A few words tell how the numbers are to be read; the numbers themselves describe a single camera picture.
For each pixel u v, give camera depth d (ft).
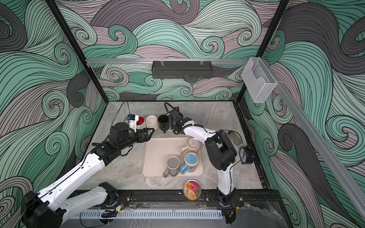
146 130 2.20
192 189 2.40
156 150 2.93
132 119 2.20
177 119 2.38
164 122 3.30
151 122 3.38
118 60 3.12
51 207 1.28
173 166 2.45
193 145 2.66
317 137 1.72
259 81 2.55
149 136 2.23
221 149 1.63
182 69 3.13
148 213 2.29
